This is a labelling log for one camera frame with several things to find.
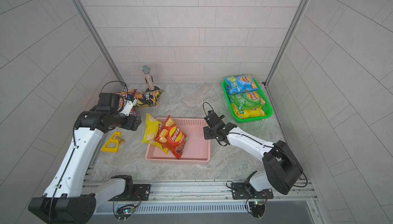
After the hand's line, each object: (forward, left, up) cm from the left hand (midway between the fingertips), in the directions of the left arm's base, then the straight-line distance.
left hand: (136, 116), depth 74 cm
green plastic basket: (+8, -61, -14) cm, 63 cm away
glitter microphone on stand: (+29, +1, +5) cm, 29 cm away
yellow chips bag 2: (+11, -61, -12) cm, 63 cm away
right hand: (0, -36, -16) cm, 39 cm away
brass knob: (-4, +13, -20) cm, 24 cm away
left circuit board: (-36, 0, -19) cm, 41 cm away
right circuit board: (-35, -58, -21) cm, 71 cm away
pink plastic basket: (-10, -30, -17) cm, 36 cm away
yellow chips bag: (-3, -8, -4) cm, 10 cm away
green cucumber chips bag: (+16, -60, -7) cm, 63 cm away
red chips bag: (-7, -17, -8) cm, 20 cm away
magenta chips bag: (+26, +17, -14) cm, 34 cm away
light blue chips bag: (+30, -60, -6) cm, 68 cm away
